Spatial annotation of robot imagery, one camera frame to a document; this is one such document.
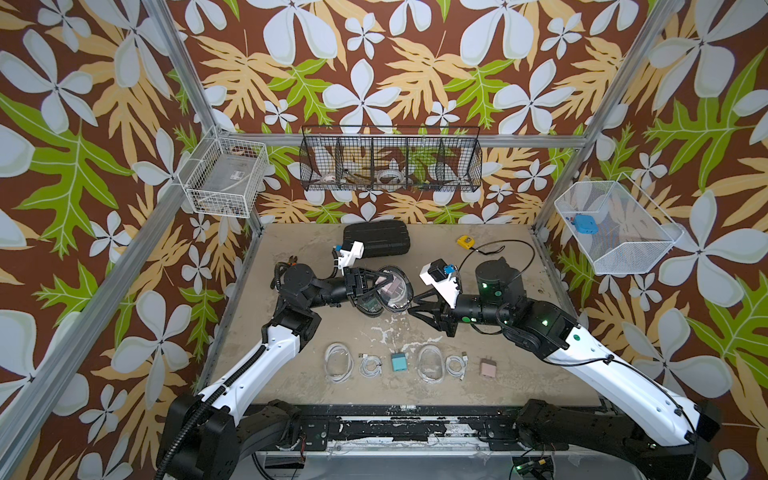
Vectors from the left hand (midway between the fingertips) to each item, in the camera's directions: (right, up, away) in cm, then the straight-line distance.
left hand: (391, 281), depth 62 cm
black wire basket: (+1, +38, +35) cm, 52 cm away
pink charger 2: (+28, -27, +22) cm, 45 cm away
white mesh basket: (+64, +11, +14) cm, 66 cm away
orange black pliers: (-35, +4, +47) cm, 59 cm away
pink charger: (+1, -2, 0) cm, 2 cm away
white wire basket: (-49, +29, +24) cm, 61 cm away
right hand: (+4, -5, +1) cm, 6 cm away
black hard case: (-4, +13, +49) cm, 51 cm away
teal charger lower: (+3, -25, +22) cm, 34 cm away
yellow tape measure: (+31, +11, +52) cm, 61 cm away
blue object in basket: (+57, +15, +22) cm, 63 cm away
